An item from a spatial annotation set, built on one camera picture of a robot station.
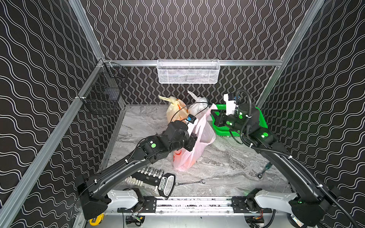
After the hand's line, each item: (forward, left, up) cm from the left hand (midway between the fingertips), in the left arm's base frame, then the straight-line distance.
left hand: (201, 137), depth 64 cm
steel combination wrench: (-12, +10, -32) cm, 35 cm away
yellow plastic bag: (+32, +15, -17) cm, 39 cm away
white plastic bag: (+34, -1, -15) cm, 37 cm away
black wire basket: (+33, +62, -6) cm, 71 cm away
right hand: (+12, -4, +6) cm, 14 cm away
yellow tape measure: (-32, +47, -30) cm, 64 cm away
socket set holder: (-12, +17, -31) cm, 37 cm away
